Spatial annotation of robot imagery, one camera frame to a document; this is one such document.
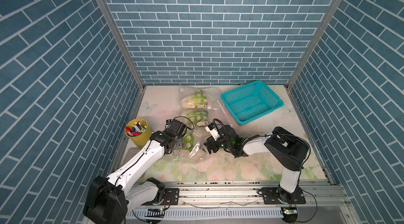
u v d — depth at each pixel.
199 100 1.02
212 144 0.79
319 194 0.76
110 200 0.38
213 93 1.18
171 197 0.73
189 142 0.84
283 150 0.51
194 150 0.81
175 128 0.63
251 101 1.12
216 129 0.81
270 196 0.74
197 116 0.91
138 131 0.86
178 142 0.75
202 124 0.88
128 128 0.83
